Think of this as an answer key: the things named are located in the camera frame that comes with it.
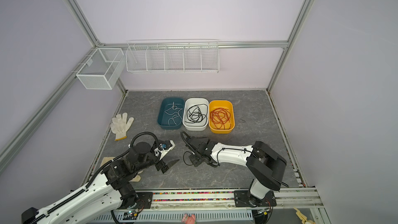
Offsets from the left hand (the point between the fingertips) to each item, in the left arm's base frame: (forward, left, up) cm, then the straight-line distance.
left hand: (172, 152), depth 74 cm
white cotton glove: (+27, +40, -15) cm, 50 cm away
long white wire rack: (+58, +1, +15) cm, 60 cm away
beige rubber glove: (+4, +40, -15) cm, 43 cm away
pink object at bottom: (-26, -7, -11) cm, 30 cm away
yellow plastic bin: (+36, -34, -10) cm, 51 cm away
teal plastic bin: (+31, +10, -14) cm, 35 cm away
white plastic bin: (+40, -7, -10) cm, 42 cm away
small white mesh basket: (+59, +50, +7) cm, 77 cm away
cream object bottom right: (-29, -58, -13) cm, 66 cm away
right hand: (+1, -11, -13) cm, 17 cm away
